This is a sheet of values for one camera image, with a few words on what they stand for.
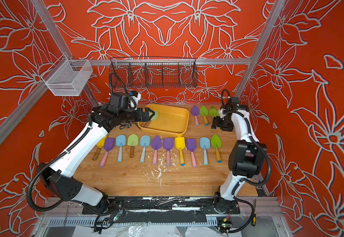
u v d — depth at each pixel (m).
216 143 0.97
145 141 0.98
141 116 0.64
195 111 1.15
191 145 0.95
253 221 0.68
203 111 1.14
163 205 0.74
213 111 1.15
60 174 0.40
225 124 0.74
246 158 0.48
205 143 0.95
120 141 0.97
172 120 1.09
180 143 0.95
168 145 0.95
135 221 0.70
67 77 0.92
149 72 1.00
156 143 0.98
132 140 0.98
